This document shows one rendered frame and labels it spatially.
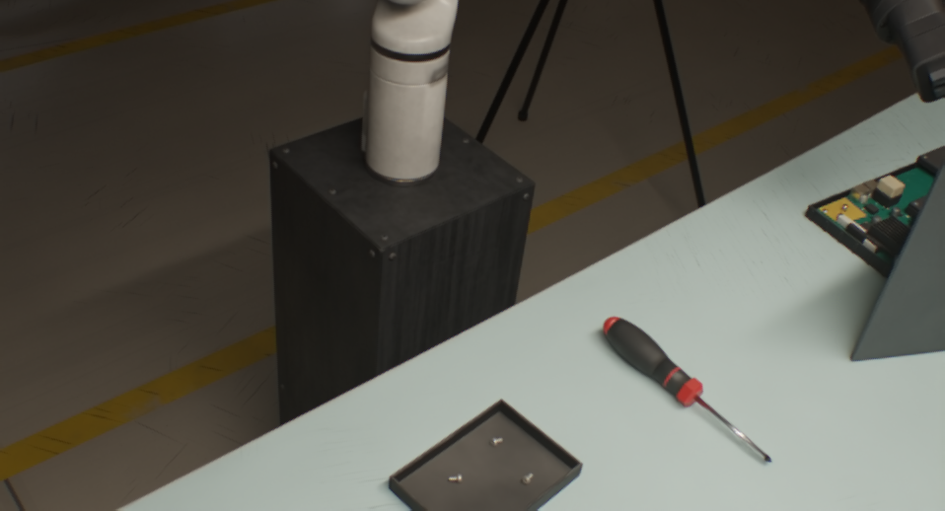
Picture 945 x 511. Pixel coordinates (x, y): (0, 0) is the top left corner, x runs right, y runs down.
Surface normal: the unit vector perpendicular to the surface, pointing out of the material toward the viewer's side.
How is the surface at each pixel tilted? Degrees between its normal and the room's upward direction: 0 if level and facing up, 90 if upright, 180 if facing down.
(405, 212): 0
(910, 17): 52
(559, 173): 0
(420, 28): 20
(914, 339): 90
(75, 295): 0
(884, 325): 90
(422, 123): 90
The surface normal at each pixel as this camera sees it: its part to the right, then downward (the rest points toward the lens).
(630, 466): 0.11, -0.78
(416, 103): 0.29, 0.61
